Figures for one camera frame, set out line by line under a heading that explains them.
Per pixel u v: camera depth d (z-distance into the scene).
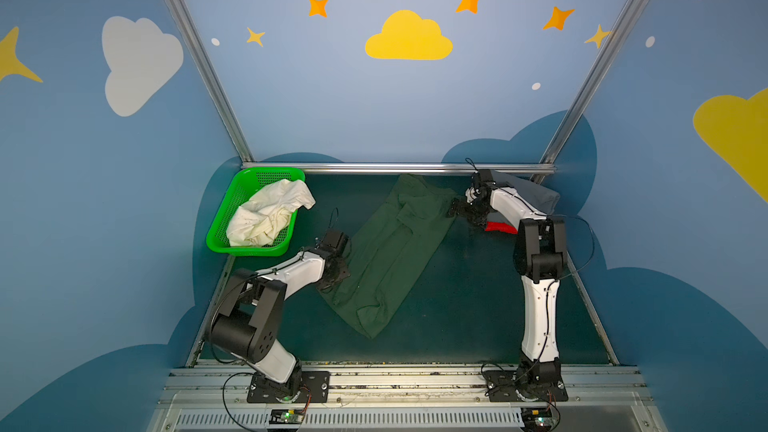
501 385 0.75
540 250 0.62
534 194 1.06
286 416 0.71
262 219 1.00
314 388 0.74
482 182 0.90
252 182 1.11
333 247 0.75
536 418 0.72
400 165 1.37
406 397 0.73
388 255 0.99
